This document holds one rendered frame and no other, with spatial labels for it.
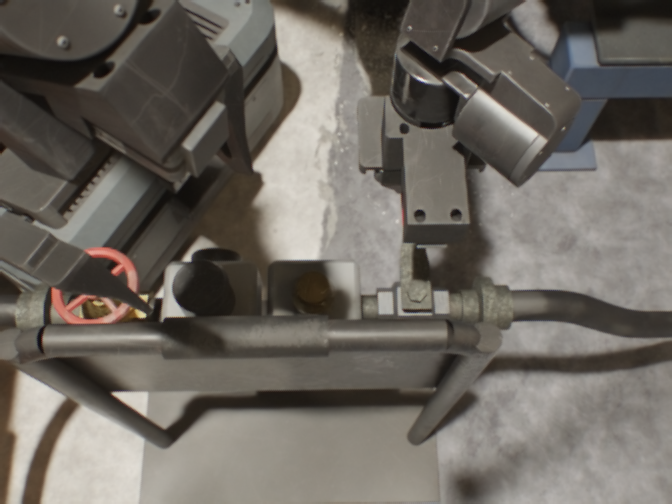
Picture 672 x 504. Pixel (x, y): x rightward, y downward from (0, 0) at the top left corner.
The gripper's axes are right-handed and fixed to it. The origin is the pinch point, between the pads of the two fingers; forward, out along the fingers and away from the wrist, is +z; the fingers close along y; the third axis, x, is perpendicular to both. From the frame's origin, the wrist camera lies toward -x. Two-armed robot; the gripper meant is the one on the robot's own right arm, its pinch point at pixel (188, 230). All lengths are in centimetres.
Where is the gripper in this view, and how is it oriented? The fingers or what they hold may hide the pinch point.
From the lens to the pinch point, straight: 41.1
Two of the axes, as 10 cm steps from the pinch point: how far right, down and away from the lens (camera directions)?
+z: 4.3, 5.6, 7.1
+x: -7.4, -2.3, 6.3
